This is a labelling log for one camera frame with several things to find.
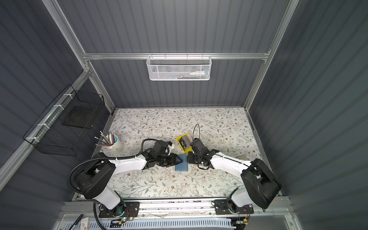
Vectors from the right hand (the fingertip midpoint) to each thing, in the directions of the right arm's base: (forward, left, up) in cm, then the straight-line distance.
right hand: (189, 157), depth 87 cm
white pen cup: (+5, +45, +3) cm, 46 cm away
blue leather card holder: (-4, +3, -3) cm, 6 cm away
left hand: (-4, +4, 0) cm, 6 cm away
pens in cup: (+10, +51, +4) cm, 52 cm away
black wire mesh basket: (+6, +64, +23) cm, 68 cm away
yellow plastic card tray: (+6, +2, -2) cm, 6 cm away
